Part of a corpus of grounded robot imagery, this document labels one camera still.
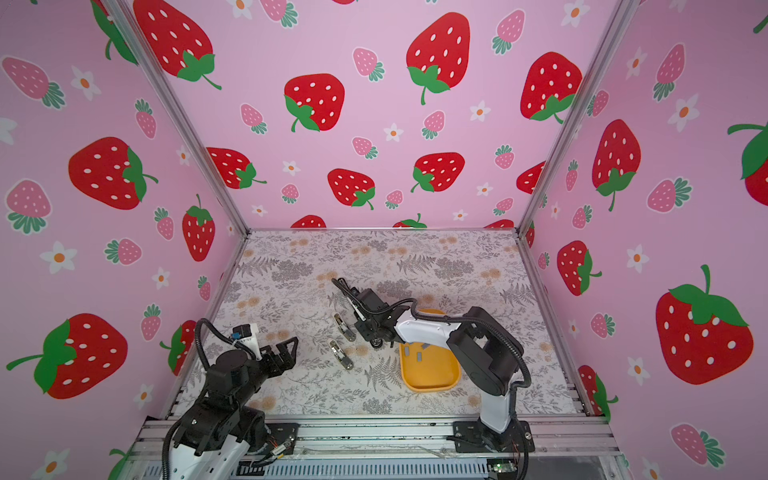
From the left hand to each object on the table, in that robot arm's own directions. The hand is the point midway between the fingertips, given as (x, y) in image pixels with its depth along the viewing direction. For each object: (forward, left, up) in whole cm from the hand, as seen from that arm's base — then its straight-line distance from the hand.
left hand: (285, 342), depth 77 cm
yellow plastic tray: (-1, -39, -13) cm, 41 cm away
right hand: (+12, -19, -8) cm, 24 cm away
